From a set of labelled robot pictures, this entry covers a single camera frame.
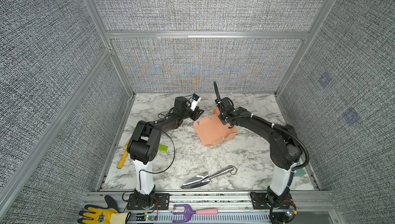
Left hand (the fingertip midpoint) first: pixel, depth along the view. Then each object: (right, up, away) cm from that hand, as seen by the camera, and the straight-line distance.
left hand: (200, 109), depth 96 cm
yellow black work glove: (-40, -45, -30) cm, 67 cm away
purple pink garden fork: (-6, -47, -25) cm, 54 cm away
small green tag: (-22, -23, -7) cm, 32 cm away
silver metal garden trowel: (+2, -36, -16) cm, 39 cm away
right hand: (+17, -2, -2) cm, 17 cm away
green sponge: (+53, -33, -15) cm, 64 cm away
